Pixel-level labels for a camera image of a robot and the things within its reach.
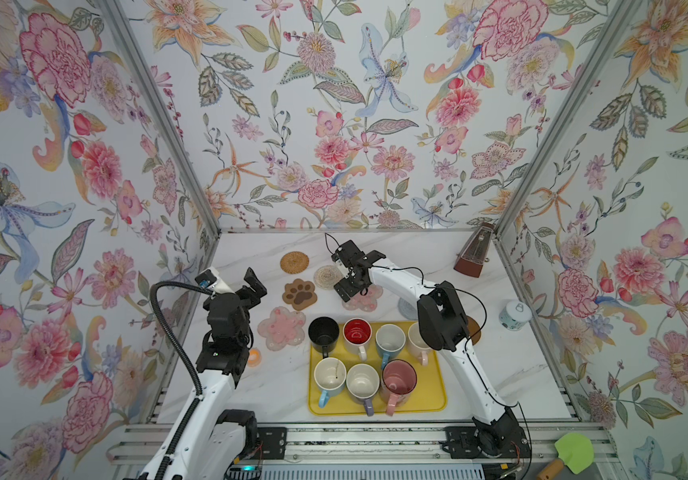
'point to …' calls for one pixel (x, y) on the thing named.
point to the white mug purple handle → (362, 383)
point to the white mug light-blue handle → (329, 376)
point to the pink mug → (398, 379)
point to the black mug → (323, 333)
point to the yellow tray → (428, 396)
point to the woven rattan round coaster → (294, 262)
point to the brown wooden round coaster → (473, 326)
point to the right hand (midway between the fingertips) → (353, 282)
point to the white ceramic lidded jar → (515, 315)
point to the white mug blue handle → (389, 339)
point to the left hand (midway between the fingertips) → (245, 275)
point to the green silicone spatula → (575, 451)
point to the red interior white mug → (357, 333)
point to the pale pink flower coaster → (282, 328)
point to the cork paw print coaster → (300, 294)
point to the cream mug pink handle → (418, 347)
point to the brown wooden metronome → (474, 250)
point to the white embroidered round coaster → (327, 276)
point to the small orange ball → (254, 357)
